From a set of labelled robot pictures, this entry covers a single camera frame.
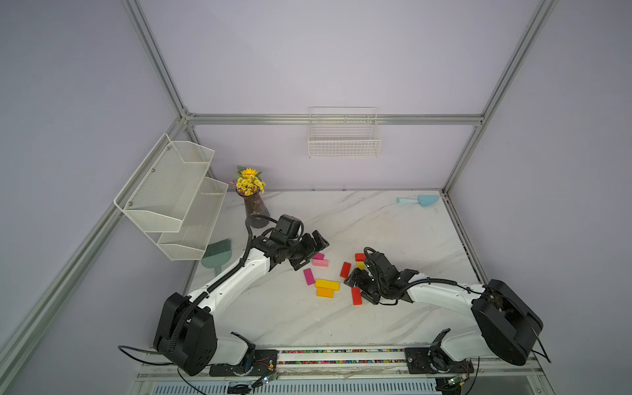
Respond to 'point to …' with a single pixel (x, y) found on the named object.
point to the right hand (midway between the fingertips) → (351, 289)
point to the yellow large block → (327, 285)
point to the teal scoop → (425, 200)
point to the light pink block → (320, 262)
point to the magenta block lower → (309, 276)
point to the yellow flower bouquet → (248, 182)
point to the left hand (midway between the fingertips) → (320, 253)
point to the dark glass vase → (256, 204)
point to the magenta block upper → (319, 256)
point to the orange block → (324, 292)
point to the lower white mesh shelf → (197, 226)
